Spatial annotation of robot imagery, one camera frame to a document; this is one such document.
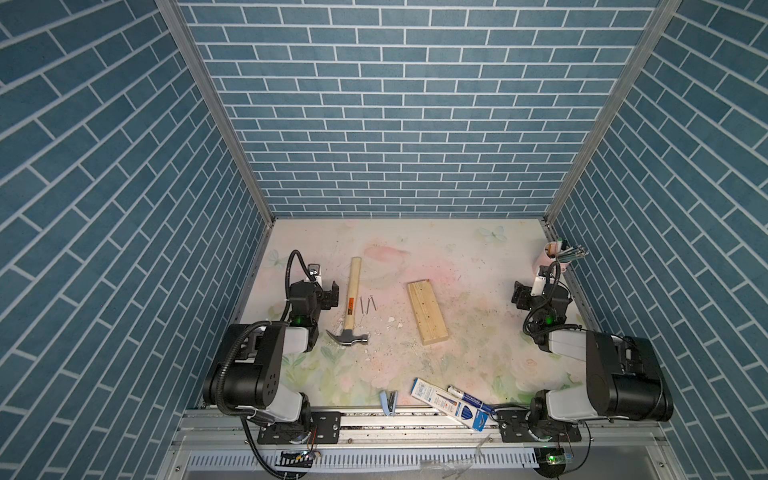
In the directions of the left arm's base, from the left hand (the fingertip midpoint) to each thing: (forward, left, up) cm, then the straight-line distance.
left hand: (325, 280), depth 94 cm
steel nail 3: (-4, -15, -7) cm, 17 cm away
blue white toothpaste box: (-34, -37, -6) cm, 51 cm away
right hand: (-1, -66, +1) cm, 66 cm away
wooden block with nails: (-9, -32, -3) cm, 34 cm away
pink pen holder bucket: (+7, -72, +4) cm, 72 cm away
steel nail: (-5, -11, -7) cm, 14 cm away
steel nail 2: (-6, -13, -8) cm, 16 cm away
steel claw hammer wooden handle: (-15, -10, -7) cm, 19 cm away
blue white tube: (-34, -46, -6) cm, 57 cm away
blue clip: (-34, -21, -6) cm, 40 cm away
